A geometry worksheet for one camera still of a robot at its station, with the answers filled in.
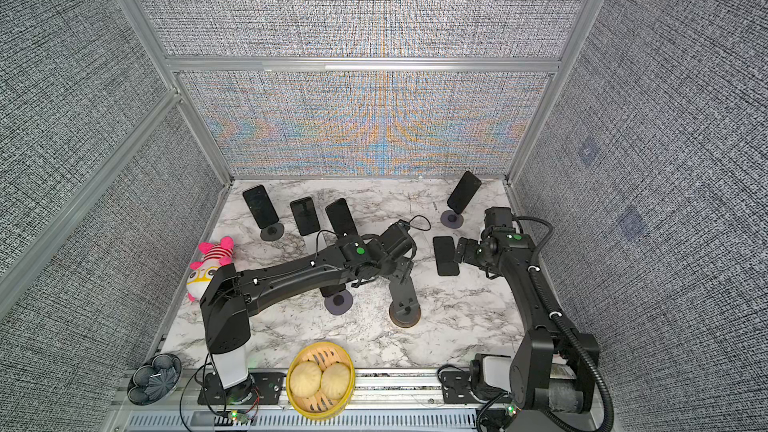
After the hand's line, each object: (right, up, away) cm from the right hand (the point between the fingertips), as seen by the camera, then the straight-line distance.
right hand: (475, 255), depth 85 cm
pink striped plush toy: (-77, -1, +5) cm, 77 cm away
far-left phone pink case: (-66, +14, +12) cm, 68 cm away
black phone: (-55, +10, +29) cm, 63 cm away
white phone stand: (-49, +2, +15) cm, 52 cm away
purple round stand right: (-2, +9, +22) cm, 24 cm away
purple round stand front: (-39, -15, +3) cm, 42 cm away
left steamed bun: (-44, -26, -15) cm, 53 cm away
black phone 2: (-39, +10, +7) cm, 41 cm away
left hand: (-21, -2, -4) cm, 21 cm away
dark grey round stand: (-65, +5, +19) cm, 68 cm away
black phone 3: (-5, -1, +17) cm, 17 cm away
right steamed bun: (-37, -26, -16) cm, 48 cm away
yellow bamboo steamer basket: (-41, -33, -15) cm, 55 cm away
